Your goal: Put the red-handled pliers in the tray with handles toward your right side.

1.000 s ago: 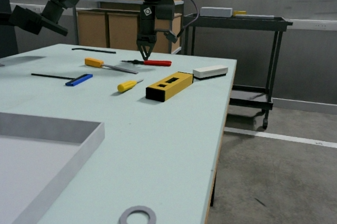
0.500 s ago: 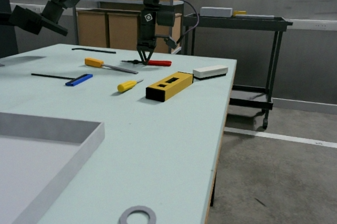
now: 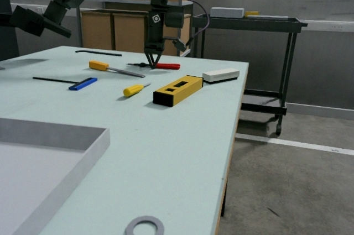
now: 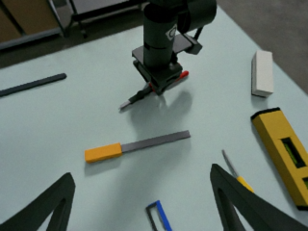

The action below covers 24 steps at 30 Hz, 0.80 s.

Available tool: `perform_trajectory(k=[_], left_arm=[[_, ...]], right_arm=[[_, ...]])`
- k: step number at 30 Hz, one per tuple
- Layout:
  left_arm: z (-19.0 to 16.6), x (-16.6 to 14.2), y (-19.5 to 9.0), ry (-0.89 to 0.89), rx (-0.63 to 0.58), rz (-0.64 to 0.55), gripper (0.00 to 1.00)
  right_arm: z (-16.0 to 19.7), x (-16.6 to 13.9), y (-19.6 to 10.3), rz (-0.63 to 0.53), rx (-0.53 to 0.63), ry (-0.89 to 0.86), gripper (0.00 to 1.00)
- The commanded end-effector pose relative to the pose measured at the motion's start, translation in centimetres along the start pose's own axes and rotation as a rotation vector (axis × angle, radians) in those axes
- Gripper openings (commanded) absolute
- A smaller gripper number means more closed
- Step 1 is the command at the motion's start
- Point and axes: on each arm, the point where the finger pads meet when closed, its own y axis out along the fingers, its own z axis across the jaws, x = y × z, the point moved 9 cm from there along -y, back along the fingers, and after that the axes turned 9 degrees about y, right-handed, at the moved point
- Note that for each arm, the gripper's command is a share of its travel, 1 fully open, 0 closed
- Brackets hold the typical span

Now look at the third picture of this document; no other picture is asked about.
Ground blue-handled t-handle hex key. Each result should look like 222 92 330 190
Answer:
41 77 97 91

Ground red-handled pliers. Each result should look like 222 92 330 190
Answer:
128 62 180 70

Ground yellow-handled screwdriver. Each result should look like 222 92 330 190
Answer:
123 82 151 97

